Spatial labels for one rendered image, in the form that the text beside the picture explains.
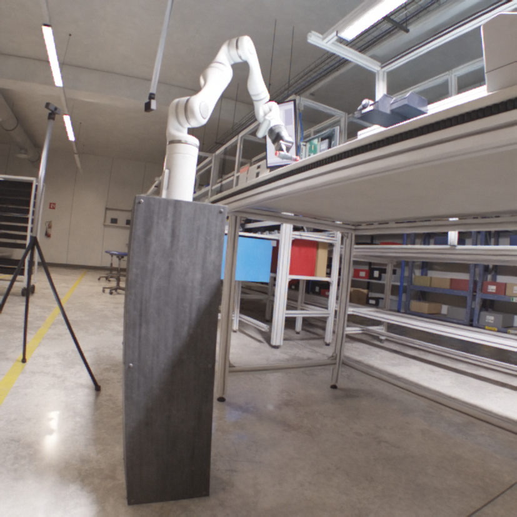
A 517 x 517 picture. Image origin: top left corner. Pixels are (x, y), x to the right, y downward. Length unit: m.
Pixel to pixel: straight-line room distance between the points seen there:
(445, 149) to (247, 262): 2.36
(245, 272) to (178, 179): 1.93
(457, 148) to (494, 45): 0.18
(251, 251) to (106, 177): 10.01
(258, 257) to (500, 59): 2.50
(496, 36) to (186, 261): 0.80
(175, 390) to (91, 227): 11.45
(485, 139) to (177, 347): 0.81
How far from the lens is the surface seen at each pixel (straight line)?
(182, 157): 1.00
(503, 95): 0.60
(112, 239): 12.27
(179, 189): 0.98
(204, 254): 0.91
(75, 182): 12.49
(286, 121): 2.73
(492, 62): 0.66
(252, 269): 2.87
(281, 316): 2.94
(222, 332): 1.71
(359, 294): 5.57
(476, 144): 0.60
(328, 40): 2.06
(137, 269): 0.89
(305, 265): 3.14
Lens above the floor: 0.71
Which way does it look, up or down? level
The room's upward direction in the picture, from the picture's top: 5 degrees clockwise
